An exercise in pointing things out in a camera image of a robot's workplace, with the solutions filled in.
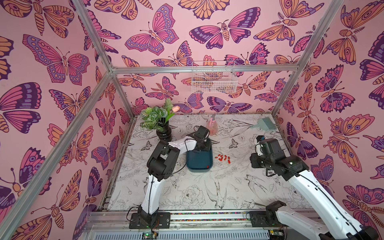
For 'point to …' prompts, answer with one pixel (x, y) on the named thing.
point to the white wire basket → (213, 77)
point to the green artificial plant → (155, 118)
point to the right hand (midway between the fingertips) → (250, 158)
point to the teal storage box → (199, 161)
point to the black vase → (167, 132)
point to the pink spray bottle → (212, 125)
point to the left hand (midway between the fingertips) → (210, 146)
